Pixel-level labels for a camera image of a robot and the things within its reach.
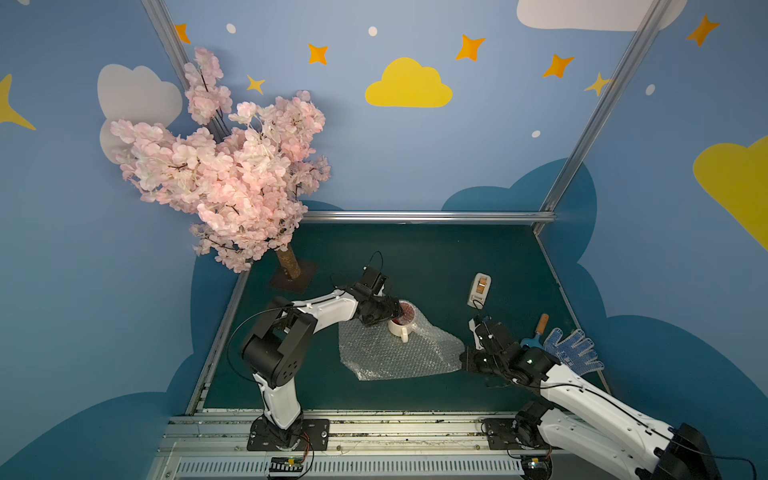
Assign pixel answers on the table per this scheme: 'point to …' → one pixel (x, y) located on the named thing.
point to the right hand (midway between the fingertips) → (464, 353)
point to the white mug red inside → (403, 324)
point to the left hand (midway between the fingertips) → (397, 311)
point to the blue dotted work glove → (573, 355)
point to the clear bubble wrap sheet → (372, 352)
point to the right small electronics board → (536, 467)
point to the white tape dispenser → (479, 291)
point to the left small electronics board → (286, 464)
